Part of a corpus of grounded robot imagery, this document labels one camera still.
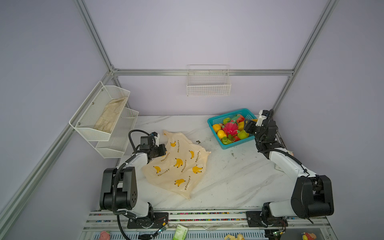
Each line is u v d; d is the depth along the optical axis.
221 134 0.98
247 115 1.11
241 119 1.07
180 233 0.69
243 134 0.96
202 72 0.93
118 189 0.44
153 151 0.78
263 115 0.74
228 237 0.69
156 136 0.86
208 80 0.95
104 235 0.67
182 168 0.88
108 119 0.77
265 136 0.65
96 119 0.76
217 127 1.02
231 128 0.93
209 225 0.73
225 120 1.07
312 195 0.43
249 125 0.76
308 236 0.67
